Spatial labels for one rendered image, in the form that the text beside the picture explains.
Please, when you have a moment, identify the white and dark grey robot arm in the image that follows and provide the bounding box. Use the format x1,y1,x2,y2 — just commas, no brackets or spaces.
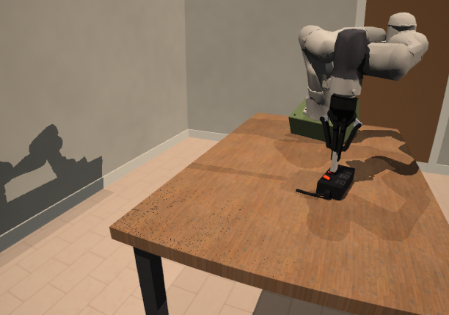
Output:
299,12,428,121

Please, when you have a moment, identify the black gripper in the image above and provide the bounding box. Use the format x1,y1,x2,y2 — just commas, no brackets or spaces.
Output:
320,95,363,173

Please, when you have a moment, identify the black power strip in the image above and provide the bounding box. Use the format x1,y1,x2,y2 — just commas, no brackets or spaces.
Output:
296,164,355,200

